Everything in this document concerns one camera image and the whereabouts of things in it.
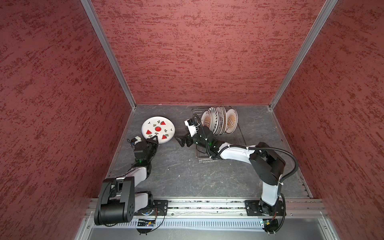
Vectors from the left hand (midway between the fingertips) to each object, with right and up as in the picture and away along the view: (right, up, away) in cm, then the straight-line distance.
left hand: (159, 137), depth 89 cm
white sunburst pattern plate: (+30, +11, +11) cm, 34 cm away
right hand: (+13, +2, -5) cm, 14 cm away
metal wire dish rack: (+50, -1, +11) cm, 51 cm away
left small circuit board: (-3, -41, -16) cm, 44 cm away
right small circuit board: (+59, -40, -18) cm, 74 cm away
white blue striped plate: (+35, +11, +4) cm, 36 cm away
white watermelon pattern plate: (+1, +6, +5) cm, 8 cm away
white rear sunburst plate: (+47, +10, +9) cm, 49 cm away
